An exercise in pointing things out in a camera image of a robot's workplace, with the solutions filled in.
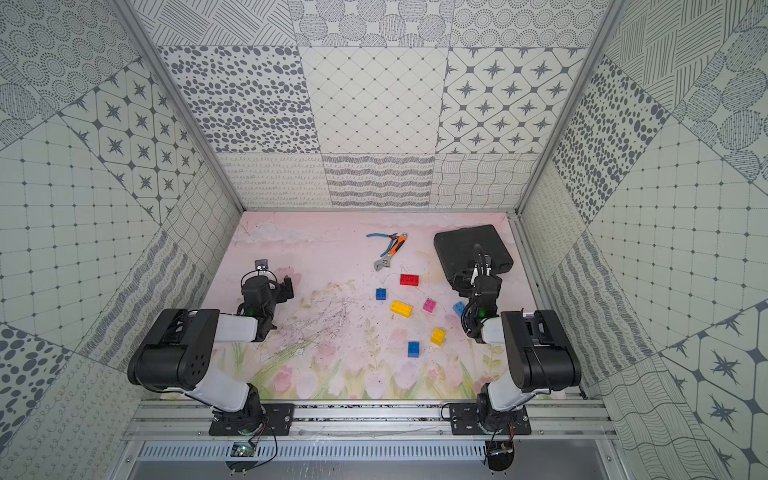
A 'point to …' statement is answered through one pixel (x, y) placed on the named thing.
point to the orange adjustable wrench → (386, 262)
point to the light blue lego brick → (459, 307)
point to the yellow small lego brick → (438, 336)
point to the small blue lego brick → (381, 293)
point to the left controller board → (242, 449)
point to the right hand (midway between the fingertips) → (476, 274)
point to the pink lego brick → (429, 304)
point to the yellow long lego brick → (401, 308)
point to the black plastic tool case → (455, 248)
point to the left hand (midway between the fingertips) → (279, 277)
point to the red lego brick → (409, 279)
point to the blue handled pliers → (391, 236)
